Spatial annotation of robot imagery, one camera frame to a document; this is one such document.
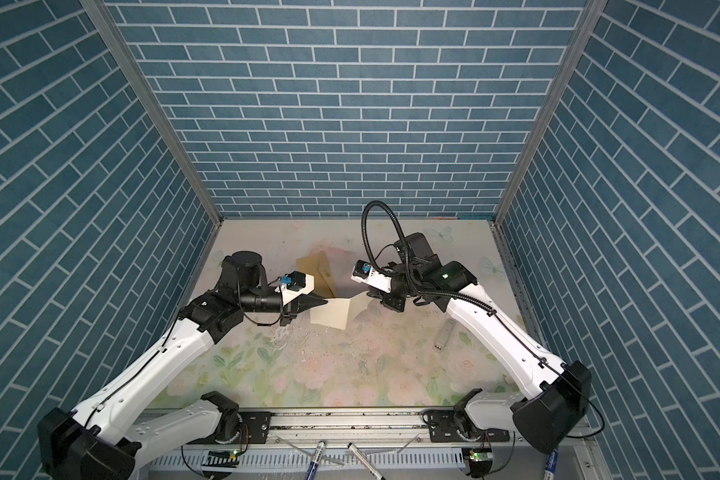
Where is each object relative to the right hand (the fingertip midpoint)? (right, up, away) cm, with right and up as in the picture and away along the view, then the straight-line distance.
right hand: (370, 282), depth 74 cm
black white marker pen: (-3, -40, -3) cm, 40 cm away
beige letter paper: (-8, -7, -2) cm, 11 cm away
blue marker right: (+42, -41, -6) cm, 59 cm away
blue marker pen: (-13, -41, -6) cm, 43 cm away
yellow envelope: (-20, +2, +31) cm, 37 cm away
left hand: (-11, -3, -5) cm, 12 cm away
